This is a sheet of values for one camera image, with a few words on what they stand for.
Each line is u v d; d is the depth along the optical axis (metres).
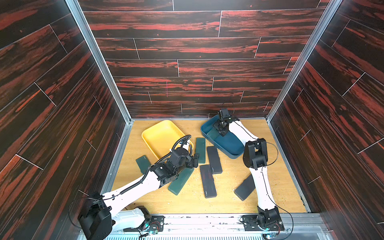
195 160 0.70
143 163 0.95
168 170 0.59
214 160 0.96
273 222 0.67
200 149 1.01
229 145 1.04
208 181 0.87
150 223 0.73
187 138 0.57
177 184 0.86
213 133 1.04
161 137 1.09
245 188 0.84
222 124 0.82
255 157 0.65
